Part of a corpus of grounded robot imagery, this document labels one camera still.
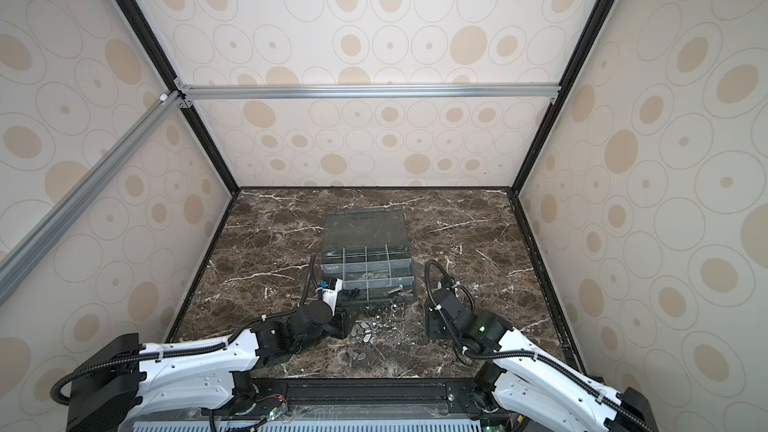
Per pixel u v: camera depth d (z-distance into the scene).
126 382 0.41
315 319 0.59
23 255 0.52
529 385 0.58
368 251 0.97
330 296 0.71
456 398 0.73
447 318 0.58
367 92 0.93
